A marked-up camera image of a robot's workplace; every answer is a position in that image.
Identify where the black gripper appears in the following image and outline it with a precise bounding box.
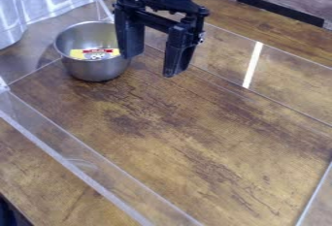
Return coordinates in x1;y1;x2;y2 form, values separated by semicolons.
113;0;208;78

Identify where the yellow object in pot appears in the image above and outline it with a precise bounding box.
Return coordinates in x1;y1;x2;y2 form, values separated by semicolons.
69;48;120;60

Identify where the silver metal pot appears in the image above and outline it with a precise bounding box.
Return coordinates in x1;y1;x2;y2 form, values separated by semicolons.
53;21;131;82

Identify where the black strip on table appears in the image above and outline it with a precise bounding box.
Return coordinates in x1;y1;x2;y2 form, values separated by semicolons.
235;0;323;27

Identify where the clear acrylic barrier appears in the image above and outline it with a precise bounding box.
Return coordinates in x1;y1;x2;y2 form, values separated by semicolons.
0;0;332;226

